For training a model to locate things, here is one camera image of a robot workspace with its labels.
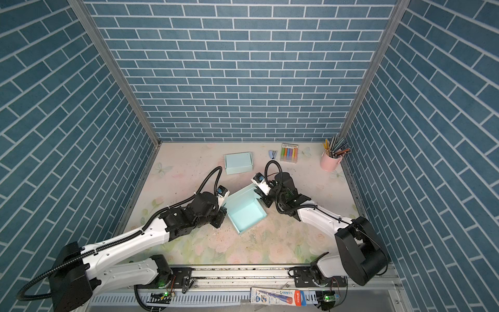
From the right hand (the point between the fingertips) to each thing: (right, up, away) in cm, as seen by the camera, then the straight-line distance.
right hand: (255, 186), depth 85 cm
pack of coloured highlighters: (+20, +16, +29) cm, 39 cm away
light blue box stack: (-6, -11, +5) cm, 13 cm away
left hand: (-12, -9, -6) cm, 16 cm away
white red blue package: (+9, -38, -16) cm, 42 cm away
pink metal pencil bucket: (+40, +10, +19) cm, 45 cm away
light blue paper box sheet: (-10, +10, +21) cm, 25 cm away
